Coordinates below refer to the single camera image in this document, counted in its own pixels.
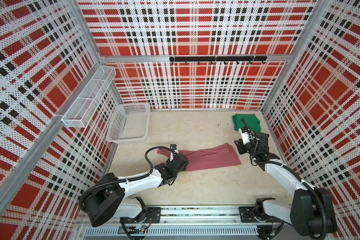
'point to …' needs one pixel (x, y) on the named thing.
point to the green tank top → (250, 119)
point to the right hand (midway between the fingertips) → (239, 141)
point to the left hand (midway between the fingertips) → (180, 161)
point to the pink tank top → (218, 156)
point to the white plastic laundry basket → (129, 123)
